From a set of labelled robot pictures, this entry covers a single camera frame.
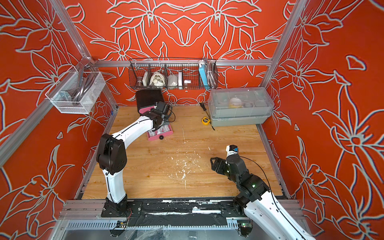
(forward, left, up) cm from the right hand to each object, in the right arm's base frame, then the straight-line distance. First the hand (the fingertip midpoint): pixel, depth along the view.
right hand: (212, 160), depth 75 cm
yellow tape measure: (+37, +1, -12) cm, 39 cm away
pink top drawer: (+35, +42, +2) cm, 55 cm away
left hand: (+29, +30, 0) cm, 42 cm away
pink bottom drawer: (+22, +38, -10) cm, 45 cm away
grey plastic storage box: (+38, -21, +2) cm, 43 cm away
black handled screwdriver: (+50, +1, -13) cm, 52 cm away
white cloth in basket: (+44, +33, +19) cm, 58 cm away
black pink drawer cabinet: (+46, +45, 0) cm, 64 cm away
